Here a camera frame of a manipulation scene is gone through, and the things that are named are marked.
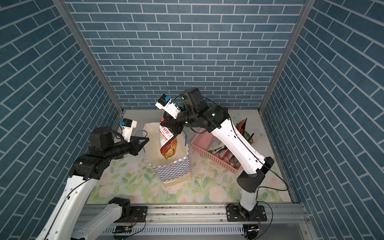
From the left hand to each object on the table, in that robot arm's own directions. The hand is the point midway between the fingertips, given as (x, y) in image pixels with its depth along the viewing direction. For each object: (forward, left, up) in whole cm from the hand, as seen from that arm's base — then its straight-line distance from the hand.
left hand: (152, 139), depth 67 cm
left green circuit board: (-30, +15, -34) cm, 48 cm away
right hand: (+2, -7, +9) cm, 12 cm away
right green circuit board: (-31, -47, -30) cm, 64 cm away
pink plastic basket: (+18, -23, -30) cm, 42 cm away
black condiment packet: (+3, -37, -18) cm, 41 cm away
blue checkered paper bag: (-9, -10, -12) cm, 18 cm away
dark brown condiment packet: (-4, -8, +5) cm, 10 cm away
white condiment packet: (+8, -31, -18) cm, 37 cm away
